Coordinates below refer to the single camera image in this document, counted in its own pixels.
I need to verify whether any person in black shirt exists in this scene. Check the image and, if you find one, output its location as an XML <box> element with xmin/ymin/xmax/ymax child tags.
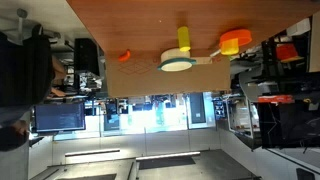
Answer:
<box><xmin>0</xmin><ymin>23</ymin><xmax>68</xmax><ymax>153</ymax></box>

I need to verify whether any orange round plate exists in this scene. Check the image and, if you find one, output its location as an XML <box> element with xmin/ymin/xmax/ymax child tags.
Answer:
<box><xmin>218</xmin><ymin>28</ymin><xmax>253</xmax><ymax>48</ymax></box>

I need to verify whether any red and yellow container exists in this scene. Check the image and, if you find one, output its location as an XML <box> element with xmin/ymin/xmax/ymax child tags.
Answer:
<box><xmin>275</xmin><ymin>43</ymin><xmax>305</xmax><ymax>64</ymax></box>

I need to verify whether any brown cardboard box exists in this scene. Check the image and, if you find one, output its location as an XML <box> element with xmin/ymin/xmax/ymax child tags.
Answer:
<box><xmin>105</xmin><ymin>55</ymin><xmax>232</xmax><ymax>99</ymax></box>

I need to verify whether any yellow translucent cup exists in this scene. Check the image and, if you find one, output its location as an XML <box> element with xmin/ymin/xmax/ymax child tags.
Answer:
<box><xmin>219</xmin><ymin>37</ymin><xmax>241</xmax><ymax>56</ymax></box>

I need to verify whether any small orange curved toy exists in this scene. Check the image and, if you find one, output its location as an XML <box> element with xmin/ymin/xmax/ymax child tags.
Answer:
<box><xmin>117</xmin><ymin>49</ymin><xmax>132</xmax><ymax>63</ymax></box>

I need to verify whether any large black cabinet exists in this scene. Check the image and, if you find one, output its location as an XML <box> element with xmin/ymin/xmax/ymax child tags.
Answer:
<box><xmin>257</xmin><ymin>99</ymin><xmax>320</xmax><ymax>150</ymax></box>

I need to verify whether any ceiling light strip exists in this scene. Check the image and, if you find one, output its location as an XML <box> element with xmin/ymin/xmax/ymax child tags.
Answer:
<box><xmin>64</xmin><ymin>148</ymin><xmax>121</xmax><ymax>158</ymax></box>
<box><xmin>135</xmin><ymin>151</ymin><xmax>202</xmax><ymax>162</ymax></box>

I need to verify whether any white bowl with teal rim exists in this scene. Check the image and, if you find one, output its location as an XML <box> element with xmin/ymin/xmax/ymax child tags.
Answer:
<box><xmin>157</xmin><ymin>47</ymin><xmax>198</xmax><ymax>73</ymax></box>

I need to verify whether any black computer tower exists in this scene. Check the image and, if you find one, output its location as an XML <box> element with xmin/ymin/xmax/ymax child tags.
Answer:
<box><xmin>73</xmin><ymin>37</ymin><xmax>101</xmax><ymax>77</ymax></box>

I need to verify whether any orange-red flat box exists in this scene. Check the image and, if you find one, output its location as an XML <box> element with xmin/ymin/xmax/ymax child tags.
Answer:
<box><xmin>257</xmin><ymin>94</ymin><xmax>295</xmax><ymax>104</ymax></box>

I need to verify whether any yellow cylinder block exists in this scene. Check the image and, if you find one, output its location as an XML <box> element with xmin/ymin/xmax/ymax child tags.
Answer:
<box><xmin>176</xmin><ymin>26</ymin><xmax>192</xmax><ymax>53</ymax></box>

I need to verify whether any grey office chair base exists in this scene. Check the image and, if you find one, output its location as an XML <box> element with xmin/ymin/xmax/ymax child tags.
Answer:
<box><xmin>13</xmin><ymin>8</ymin><xmax>62</xmax><ymax>38</ymax></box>

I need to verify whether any computer monitor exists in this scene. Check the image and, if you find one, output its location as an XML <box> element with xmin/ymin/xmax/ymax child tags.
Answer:
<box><xmin>33</xmin><ymin>102</ymin><xmax>87</xmax><ymax>133</ymax></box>

